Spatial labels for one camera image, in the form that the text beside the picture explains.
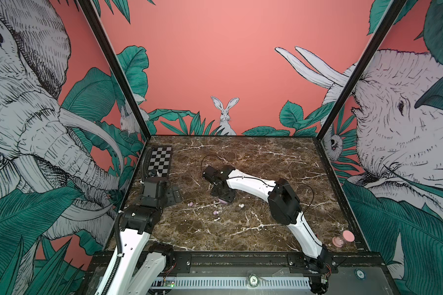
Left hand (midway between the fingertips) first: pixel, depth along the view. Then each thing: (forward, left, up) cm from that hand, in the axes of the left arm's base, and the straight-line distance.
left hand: (166, 189), depth 74 cm
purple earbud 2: (-3, -19, -20) cm, 28 cm away
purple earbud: (+2, -7, -20) cm, 21 cm away
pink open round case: (-19, -73, -17) cm, 77 cm away
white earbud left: (0, -32, -19) cm, 38 cm away
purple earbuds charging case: (0, -23, -15) cm, 27 cm away
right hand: (+4, -20, -17) cm, 26 cm away
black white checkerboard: (+28, +13, -17) cm, 35 cm away
